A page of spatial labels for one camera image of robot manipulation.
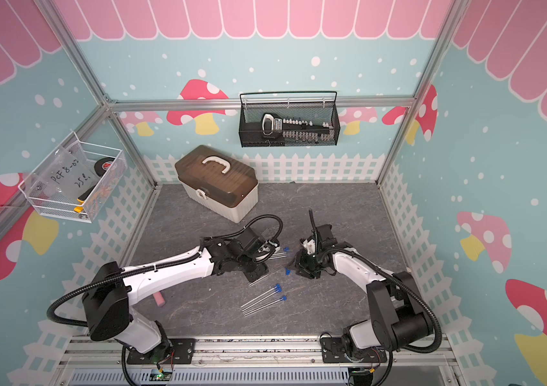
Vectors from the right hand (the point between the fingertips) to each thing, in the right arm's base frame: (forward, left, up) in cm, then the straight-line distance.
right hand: (290, 268), depth 86 cm
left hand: (-2, +10, +4) cm, 11 cm away
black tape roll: (+24, +62, +29) cm, 73 cm away
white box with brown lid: (+27, +25, +16) cm, 40 cm away
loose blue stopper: (+1, +1, -6) cm, 7 cm away
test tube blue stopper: (-4, +14, -5) cm, 15 cm away
